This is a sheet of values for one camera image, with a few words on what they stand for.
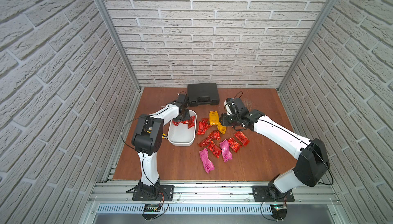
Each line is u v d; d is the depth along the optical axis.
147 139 0.52
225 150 0.85
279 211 0.70
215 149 0.85
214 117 1.00
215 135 0.90
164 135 0.93
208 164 0.79
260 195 0.74
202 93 1.20
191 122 0.95
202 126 0.96
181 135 0.93
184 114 0.89
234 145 0.87
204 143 0.88
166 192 0.74
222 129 0.93
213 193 0.76
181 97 0.81
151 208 0.73
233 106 0.64
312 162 0.42
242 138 0.91
